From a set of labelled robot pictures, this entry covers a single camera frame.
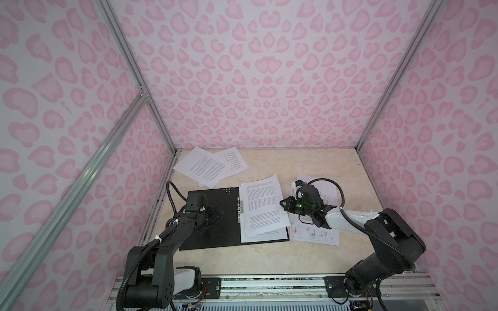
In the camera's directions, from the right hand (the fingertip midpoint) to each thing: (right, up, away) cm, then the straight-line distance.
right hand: (280, 201), depth 88 cm
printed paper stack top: (-13, -13, -1) cm, 18 cm away
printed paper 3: (-8, -6, +3) cm, 10 cm away
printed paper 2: (-25, +21, +29) cm, 44 cm away
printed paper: (-42, +16, +25) cm, 51 cm away
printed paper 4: (+19, +5, -5) cm, 21 cm away
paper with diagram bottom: (+14, -14, -1) cm, 20 cm away
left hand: (-29, -6, +1) cm, 30 cm away
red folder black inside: (-25, -14, +2) cm, 29 cm away
